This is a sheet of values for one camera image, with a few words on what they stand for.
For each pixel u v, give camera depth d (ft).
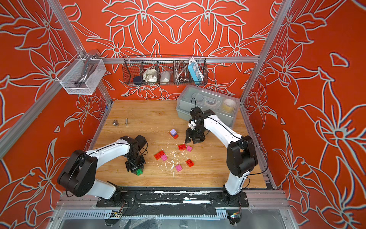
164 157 2.84
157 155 2.87
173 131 3.10
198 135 2.39
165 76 3.06
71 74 2.60
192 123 2.51
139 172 2.63
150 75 3.07
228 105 3.10
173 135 3.11
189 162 2.78
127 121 3.49
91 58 2.81
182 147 2.99
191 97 3.30
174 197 2.44
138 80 3.05
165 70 3.26
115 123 3.40
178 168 2.73
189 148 2.95
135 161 2.34
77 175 1.41
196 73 2.88
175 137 3.18
